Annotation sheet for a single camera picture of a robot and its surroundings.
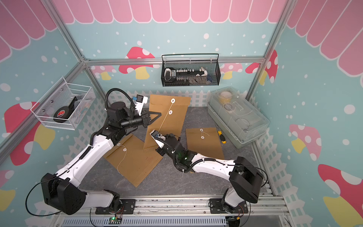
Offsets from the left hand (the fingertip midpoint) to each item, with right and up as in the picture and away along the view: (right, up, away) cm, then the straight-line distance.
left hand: (160, 116), depth 70 cm
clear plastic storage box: (+43, 0, +18) cm, 47 cm away
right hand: (-3, -11, +6) cm, 13 cm away
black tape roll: (-49, +1, -1) cm, 49 cm away
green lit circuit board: (-26, -54, +3) cm, 60 cm away
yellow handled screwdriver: (+38, -14, +30) cm, 50 cm away
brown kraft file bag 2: (+27, -17, +32) cm, 45 cm away
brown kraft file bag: (+6, +3, +4) cm, 8 cm away
